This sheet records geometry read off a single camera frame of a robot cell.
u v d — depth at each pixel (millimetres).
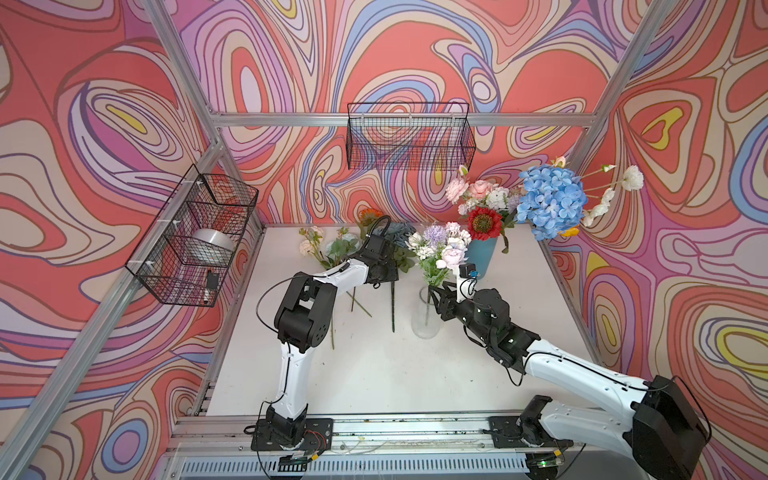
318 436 729
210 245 700
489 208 816
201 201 737
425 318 828
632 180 692
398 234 1046
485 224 789
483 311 589
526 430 650
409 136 962
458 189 821
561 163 730
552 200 628
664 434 398
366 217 1175
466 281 653
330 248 1046
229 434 750
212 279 733
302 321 558
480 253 950
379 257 812
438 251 698
